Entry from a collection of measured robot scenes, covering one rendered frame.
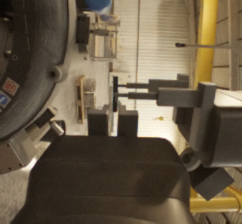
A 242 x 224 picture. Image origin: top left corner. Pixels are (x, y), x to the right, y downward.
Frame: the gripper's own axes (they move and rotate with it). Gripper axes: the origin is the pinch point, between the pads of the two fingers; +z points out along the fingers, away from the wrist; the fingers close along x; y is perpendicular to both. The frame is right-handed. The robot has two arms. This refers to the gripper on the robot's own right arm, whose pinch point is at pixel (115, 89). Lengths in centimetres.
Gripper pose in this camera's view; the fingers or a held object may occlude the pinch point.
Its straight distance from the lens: 13.9
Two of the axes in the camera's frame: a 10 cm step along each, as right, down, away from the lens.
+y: -0.3, 9.6, 2.8
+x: 0.0, -2.8, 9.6
